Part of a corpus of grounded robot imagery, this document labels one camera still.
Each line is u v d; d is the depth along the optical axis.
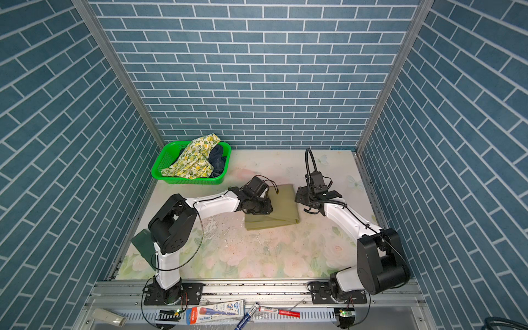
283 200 0.95
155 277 0.63
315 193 0.68
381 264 0.43
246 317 0.68
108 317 0.67
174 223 0.52
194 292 0.74
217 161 1.05
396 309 0.76
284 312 0.70
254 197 0.74
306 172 0.69
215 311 0.69
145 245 0.87
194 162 1.01
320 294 0.74
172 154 1.12
